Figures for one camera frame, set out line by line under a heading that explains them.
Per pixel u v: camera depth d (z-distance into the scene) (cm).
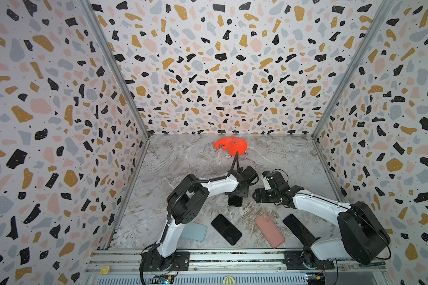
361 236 43
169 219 54
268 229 84
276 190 70
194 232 84
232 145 107
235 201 93
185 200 53
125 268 73
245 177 75
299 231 82
